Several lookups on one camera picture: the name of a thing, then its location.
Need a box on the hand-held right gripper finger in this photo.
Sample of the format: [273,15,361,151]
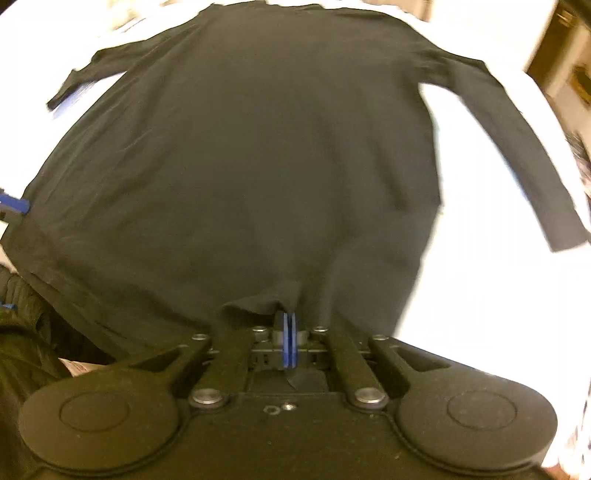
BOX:
[287,311,453,411]
[122,311,288,411]

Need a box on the person's dark quilted jacket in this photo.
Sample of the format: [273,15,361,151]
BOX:
[0,265,116,480]

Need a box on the black long-sleeve shirt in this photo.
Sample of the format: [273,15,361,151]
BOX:
[0,2,591,366]

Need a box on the white blue printed tablecloth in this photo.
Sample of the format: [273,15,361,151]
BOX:
[0,0,591,472]

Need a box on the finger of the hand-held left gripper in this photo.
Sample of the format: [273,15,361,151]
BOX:
[0,191,29,216]

